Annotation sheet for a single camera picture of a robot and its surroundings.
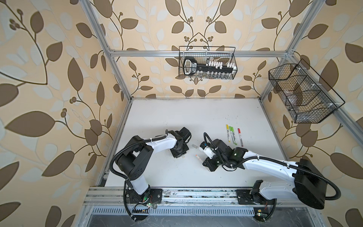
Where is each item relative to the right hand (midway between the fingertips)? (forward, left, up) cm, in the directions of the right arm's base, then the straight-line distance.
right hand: (204, 164), depth 79 cm
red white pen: (+16, -28, -5) cm, 32 cm away
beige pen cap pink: (+14, +4, -5) cm, 16 cm away
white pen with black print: (+23, -20, -6) cm, 31 cm away
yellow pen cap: (+29, -21, -5) cm, 36 cm away
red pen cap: (+26, -29, -6) cm, 39 cm away
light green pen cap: (+27, -25, -6) cm, 37 cm away
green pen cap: (+28, -23, -6) cm, 37 cm away
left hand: (+10, +9, -5) cm, 14 cm away
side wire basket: (+23, -54, +29) cm, 66 cm away
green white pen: (+20, -22, -5) cm, 30 cm away
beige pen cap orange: (+8, +12, -6) cm, 15 cm away
